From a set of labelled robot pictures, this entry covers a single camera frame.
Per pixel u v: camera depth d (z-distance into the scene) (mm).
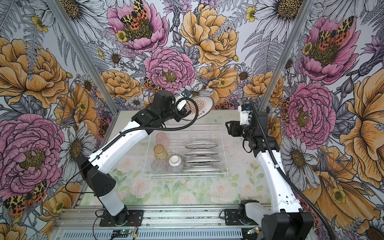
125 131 488
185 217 761
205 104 793
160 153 862
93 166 437
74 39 815
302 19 758
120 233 715
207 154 878
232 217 738
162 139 920
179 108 650
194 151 891
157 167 816
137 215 746
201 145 992
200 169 783
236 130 653
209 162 894
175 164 855
